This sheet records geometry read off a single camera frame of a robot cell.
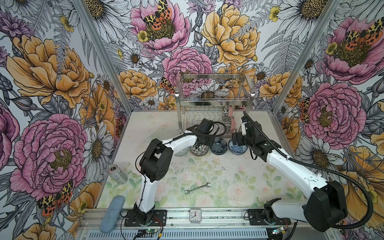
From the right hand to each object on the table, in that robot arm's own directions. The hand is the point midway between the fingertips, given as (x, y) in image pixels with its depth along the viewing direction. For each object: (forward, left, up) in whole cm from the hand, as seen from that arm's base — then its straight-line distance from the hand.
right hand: (241, 137), depth 85 cm
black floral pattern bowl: (+3, +23, -17) cm, 29 cm away
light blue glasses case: (-33, +67, -14) cm, 76 cm away
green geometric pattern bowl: (+20, +2, -12) cm, 24 cm away
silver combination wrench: (-20, +19, -17) cm, 33 cm away
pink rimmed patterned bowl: (+25, +1, -6) cm, 25 cm away
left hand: (+4, +17, -11) cm, 20 cm away
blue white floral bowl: (+1, 0, -15) cm, 15 cm away
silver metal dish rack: (+41, +12, -4) cm, 43 cm away
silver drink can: (-17, +65, -4) cm, 68 cm away
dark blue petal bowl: (+4, +10, -14) cm, 18 cm away
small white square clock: (-34, +27, -16) cm, 46 cm away
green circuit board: (-40, +47, -17) cm, 64 cm away
